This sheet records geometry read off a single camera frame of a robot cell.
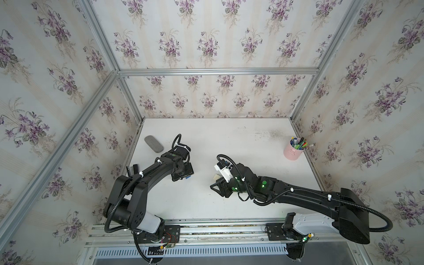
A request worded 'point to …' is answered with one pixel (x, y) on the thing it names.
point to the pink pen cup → (291, 153)
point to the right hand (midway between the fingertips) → (216, 185)
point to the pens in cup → (299, 143)
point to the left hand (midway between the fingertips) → (187, 174)
